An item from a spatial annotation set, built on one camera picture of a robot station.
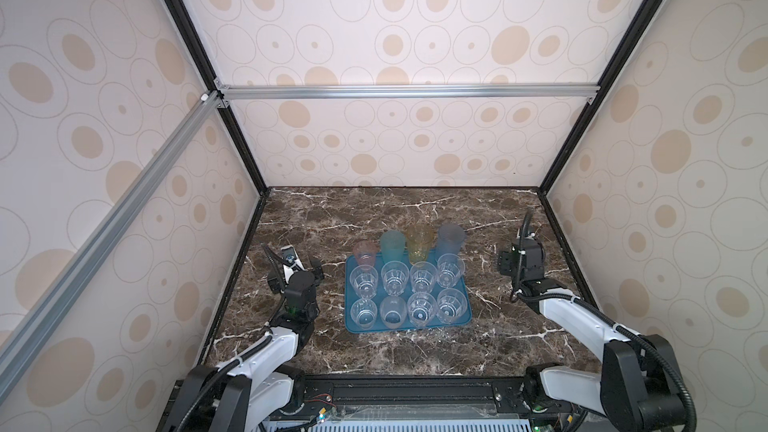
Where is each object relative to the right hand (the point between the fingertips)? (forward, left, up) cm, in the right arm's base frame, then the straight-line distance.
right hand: (520, 252), depth 89 cm
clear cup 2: (-4, +38, -7) cm, 38 cm away
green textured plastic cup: (+9, +38, -7) cm, 40 cm away
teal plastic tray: (-8, +35, -8) cm, 37 cm away
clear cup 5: (-12, +21, -9) cm, 26 cm away
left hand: (-3, +64, +5) cm, 64 cm away
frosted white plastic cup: (-14, +38, -9) cm, 42 cm away
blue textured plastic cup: (+8, +19, -4) cm, 21 cm away
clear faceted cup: (-1, +20, -5) cm, 21 cm away
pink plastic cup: (+6, +47, -8) cm, 48 cm away
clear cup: (-5, +47, -7) cm, 48 cm away
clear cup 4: (-13, +30, -9) cm, 34 cm away
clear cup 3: (-14, +47, -9) cm, 50 cm away
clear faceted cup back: (-5, +29, -5) cm, 30 cm away
